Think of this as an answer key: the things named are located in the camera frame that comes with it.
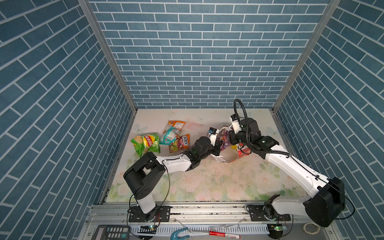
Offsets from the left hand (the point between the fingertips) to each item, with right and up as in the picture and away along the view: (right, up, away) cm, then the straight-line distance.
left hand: (223, 142), depth 84 cm
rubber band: (+39, -40, -16) cm, 58 cm away
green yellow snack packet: (-29, +9, +22) cm, 38 cm away
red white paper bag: (+6, -8, +7) cm, 12 cm away
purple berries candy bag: (+1, +3, 0) cm, 3 cm away
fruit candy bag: (-25, -2, +12) cm, 28 cm away
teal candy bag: (-33, +3, +13) cm, 35 cm away
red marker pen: (+1, -41, -16) cm, 44 cm away
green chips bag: (-46, -2, +8) cm, 47 cm away
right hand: (+3, +7, -3) cm, 8 cm away
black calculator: (-53, -39, -16) cm, 68 cm away
